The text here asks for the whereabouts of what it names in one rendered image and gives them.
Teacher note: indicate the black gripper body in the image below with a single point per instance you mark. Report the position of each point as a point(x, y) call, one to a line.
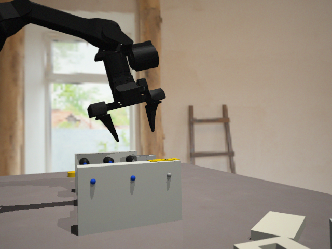
point(101, 108)

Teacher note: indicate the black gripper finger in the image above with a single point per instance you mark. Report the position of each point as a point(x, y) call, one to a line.
point(107, 121)
point(151, 113)

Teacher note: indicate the yellow disc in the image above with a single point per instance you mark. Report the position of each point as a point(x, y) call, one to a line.
point(71, 174)

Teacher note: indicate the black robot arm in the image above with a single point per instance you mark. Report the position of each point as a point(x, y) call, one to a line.
point(113, 45)

